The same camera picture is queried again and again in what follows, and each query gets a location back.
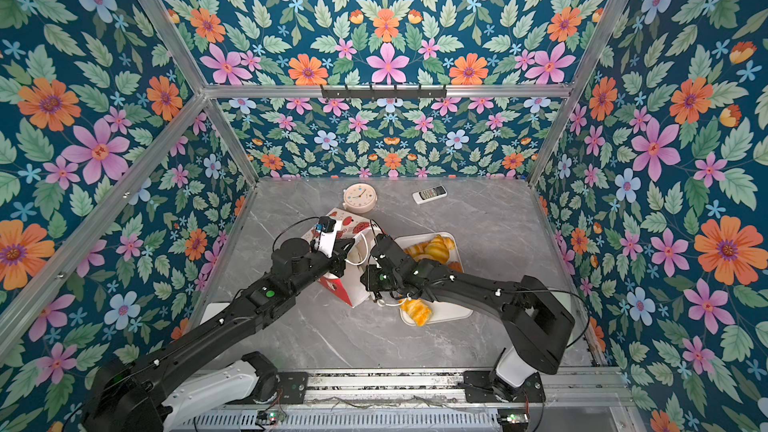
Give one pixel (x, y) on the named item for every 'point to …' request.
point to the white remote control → (428, 195)
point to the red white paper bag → (363, 231)
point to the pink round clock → (359, 198)
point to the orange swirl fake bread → (417, 309)
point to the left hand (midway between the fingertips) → (357, 235)
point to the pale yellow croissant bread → (437, 249)
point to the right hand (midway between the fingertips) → (360, 277)
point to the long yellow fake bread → (418, 249)
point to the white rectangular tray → (438, 310)
